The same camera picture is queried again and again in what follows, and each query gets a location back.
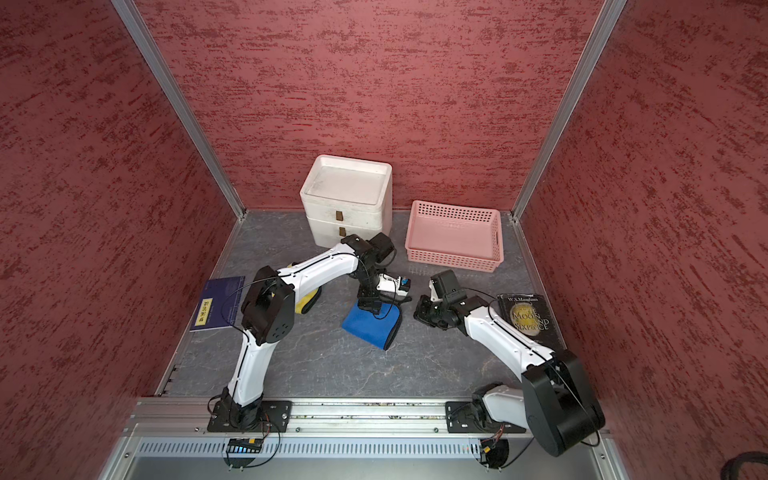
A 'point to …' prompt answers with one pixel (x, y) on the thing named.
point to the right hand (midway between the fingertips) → (412, 319)
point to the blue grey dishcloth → (377, 329)
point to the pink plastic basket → (444, 237)
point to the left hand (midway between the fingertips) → (374, 297)
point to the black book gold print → (531, 316)
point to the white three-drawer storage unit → (347, 196)
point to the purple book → (218, 304)
